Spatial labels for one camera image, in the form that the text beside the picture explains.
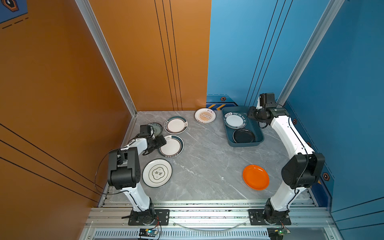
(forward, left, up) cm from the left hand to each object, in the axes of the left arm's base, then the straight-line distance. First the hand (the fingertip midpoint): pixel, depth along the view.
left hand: (161, 141), depth 99 cm
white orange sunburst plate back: (+27, -30, -2) cm, 40 cm away
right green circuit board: (-49, -63, -5) cm, 79 cm away
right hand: (+8, -55, +21) cm, 59 cm away
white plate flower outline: (-20, 0, -4) cm, 20 cm away
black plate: (+6, -56, 0) cm, 56 cm away
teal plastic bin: (+11, -61, +6) cm, 63 cm away
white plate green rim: (-2, -8, -3) cm, 9 cm away
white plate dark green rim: (+17, -7, -3) cm, 19 cm away
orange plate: (-23, -58, -2) cm, 62 cm away
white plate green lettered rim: (+21, -53, -1) cm, 57 cm away
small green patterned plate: (+13, +5, -3) cm, 14 cm away
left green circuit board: (-49, -1, -5) cm, 49 cm away
